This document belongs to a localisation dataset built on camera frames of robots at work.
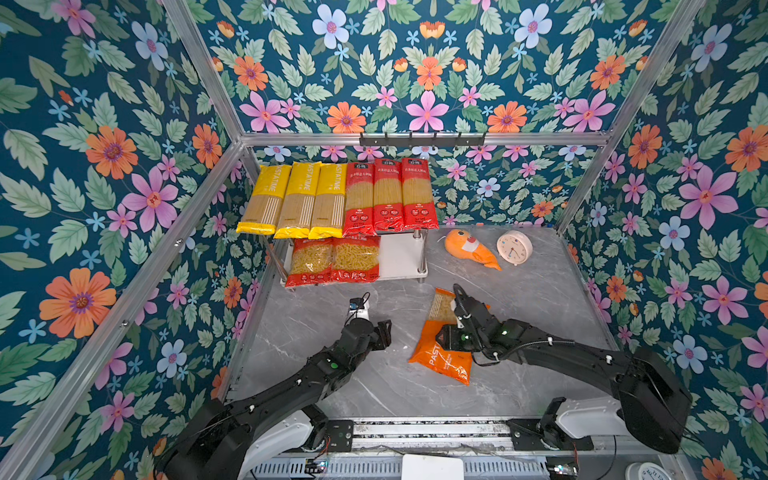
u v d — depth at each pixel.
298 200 0.77
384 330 0.77
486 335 0.62
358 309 0.73
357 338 0.63
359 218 0.72
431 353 0.83
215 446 0.40
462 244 1.04
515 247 1.05
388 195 0.77
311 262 0.96
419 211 0.73
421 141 0.92
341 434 0.74
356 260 0.96
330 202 0.77
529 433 0.72
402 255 1.02
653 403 0.42
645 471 0.66
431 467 0.65
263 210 0.74
